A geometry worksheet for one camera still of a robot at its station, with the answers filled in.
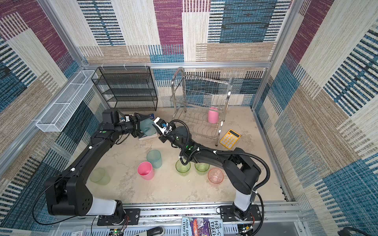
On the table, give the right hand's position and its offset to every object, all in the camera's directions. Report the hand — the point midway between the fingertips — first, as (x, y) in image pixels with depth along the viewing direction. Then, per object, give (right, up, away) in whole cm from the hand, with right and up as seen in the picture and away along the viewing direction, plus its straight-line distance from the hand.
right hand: (155, 123), depth 76 cm
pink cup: (+33, +5, +24) cm, 41 cm away
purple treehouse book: (+23, -48, -7) cm, 53 cm away
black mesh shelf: (-27, +26, +33) cm, 50 cm away
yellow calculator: (+45, -11, +25) cm, 52 cm away
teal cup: (-3, -19, +9) cm, 21 cm away
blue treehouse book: (-10, -10, +26) cm, 29 cm away
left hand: (-3, +2, +1) cm, 4 cm away
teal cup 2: (-4, -2, -1) cm, 5 cm away
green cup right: (+25, -27, +13) cm, 39 cm away
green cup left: (+13, -28, +12) cm, 33 cm away
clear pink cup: (+32, -30, +8) cm, 45 cm away
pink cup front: (-8, -27, +10) cm, 30 cm away
